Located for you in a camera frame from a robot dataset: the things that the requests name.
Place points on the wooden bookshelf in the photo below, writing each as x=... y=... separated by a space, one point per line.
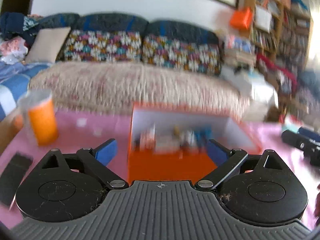
x=280 y=33

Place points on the sofa with quilted cover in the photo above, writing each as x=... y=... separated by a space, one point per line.
x=113 y=87

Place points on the orange paper bag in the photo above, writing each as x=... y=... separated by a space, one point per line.
x=242 y=19

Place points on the beige pillow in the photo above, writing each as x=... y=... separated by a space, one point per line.
x=47 y=45

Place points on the right floral cushion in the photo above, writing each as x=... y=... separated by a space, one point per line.
x=175 y=54

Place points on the stack of books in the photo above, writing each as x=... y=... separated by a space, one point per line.
x=237 y=51

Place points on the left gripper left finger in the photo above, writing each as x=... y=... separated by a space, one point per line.
x=95 y=161

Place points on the left floral cushion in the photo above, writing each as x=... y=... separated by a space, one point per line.
x=102 y=46

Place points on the black phone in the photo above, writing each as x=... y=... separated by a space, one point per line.
x=12 y=176

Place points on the orange cardboard box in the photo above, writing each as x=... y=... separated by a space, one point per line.
x=169 y=142

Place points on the pile of clothes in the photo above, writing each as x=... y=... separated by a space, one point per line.
x=18 y=34

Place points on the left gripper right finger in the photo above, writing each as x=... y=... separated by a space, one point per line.
x=228 y=163

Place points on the floral cushion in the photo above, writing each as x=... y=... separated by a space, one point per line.
x=175 y=54
x=102 y=46

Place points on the orange cylindrical can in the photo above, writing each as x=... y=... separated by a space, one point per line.
x=38 y=114

